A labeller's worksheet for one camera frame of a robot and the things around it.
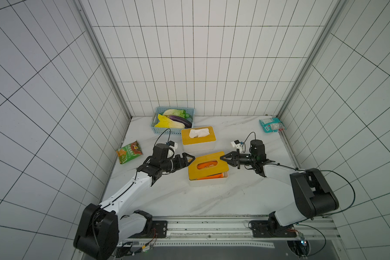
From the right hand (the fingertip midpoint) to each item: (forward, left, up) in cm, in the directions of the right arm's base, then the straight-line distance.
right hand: (216, 160), depth 81 cm
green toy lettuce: (+39, +25, -5) cm, 47 cm away
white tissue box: (+14, +9, -10) cm, 19 cm away
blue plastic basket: (+26, +38, -9) cm, 47 cm away
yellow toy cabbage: (+30, +33, -5) cm, 45 cm away
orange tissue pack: (0, +4, -5) cm, 7 cm away
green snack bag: (+6, +53, -9) cm, 54 cm away
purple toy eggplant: (+33, +20, -9) cm, 40 cm away
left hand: (-2, +15, -1) cm, 15 cm away
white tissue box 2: (-8, +1, -9) cm, 12 cm away
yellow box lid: (-6, +11, -4) cm, 13 cm away
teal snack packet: (+36, -40, -11) cm, 55 cm away
